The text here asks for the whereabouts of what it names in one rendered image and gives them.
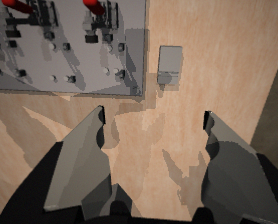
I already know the toggle clamp with red handle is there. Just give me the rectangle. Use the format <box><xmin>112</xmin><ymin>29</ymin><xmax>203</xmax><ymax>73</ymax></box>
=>
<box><xmin>0</xmin><ymin>0</ymin><xmax>58</xmax><ymax>38</ymax></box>

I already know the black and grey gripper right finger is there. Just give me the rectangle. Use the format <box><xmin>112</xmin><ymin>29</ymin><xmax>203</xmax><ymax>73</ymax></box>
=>
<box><xmin>201</xmin><ymin>111</ymin><xmax>278</xmax><ymax>224</ymax></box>

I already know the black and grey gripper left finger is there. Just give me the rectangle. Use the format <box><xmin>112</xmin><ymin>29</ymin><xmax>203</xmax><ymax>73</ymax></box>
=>
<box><xmin>0</xmin><ymin>105</ymin><xmax>112</xmax><ymax>224</ymax></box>

